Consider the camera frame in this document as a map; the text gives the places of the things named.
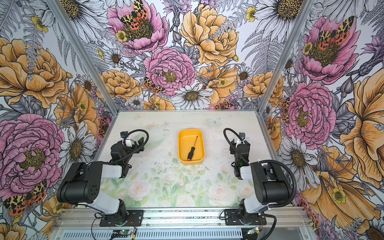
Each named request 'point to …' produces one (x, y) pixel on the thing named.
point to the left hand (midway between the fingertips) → (136, 141)
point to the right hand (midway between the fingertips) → (239, 143)
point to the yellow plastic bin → (187, 138)
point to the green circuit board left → (121, 233)
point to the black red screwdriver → (189, 158)
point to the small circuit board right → (254, 230)
